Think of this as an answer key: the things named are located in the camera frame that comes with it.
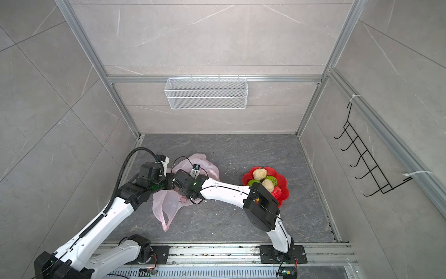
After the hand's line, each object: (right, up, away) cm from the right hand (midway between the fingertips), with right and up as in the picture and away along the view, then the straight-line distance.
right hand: (185, 188), depth 85 cm
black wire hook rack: (+75, +18, -17) cm, 79 cm away
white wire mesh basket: (+9, +52, +16) cm, 55 cm away
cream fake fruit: (+39, +6, +8) cm, 40 cm away
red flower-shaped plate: (+51, +2, +9) cm, 52 cm away
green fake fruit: (+44, +4, +8) cm, 45 cm away
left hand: (-3, +9, -6) cm, 11 cm away
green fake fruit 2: (+34, +2, +6) cm, 34 cm away
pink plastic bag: (-7, -5, -8) cm, 11 cm away
